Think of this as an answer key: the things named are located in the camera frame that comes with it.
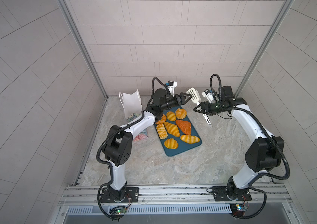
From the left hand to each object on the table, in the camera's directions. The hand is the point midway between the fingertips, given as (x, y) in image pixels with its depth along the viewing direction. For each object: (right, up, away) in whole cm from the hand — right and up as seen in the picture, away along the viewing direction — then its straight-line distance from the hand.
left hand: (192, 95), depth 76 cm
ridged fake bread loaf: (-17, -23, +16) cm, 32 cm away
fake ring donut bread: (-17, -16, +23) cm, 33 cm away
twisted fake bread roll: (+1, -27, +13) cm, 30 cm away
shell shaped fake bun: (-11, -29, +9) cm, 32 cm away
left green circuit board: (-36, -55, -11) cm, 67 cm away
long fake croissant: (-10, -21, +16) cm, 28 cm away
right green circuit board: (+21, -57, -8) cm, 61 cm away
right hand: (+4, -8, +5) cm, 10 cm away
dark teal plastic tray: (-4, -31, +12) cm, 34 cm away
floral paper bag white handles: (-36, -4, +12) cm, 38 cm away
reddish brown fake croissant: (-1, -19, +18) cm, 26 cm away
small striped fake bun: (-11, -13, +23) cm, 29 cm away
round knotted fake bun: (-4, -11, +24) cm, 27 cm away
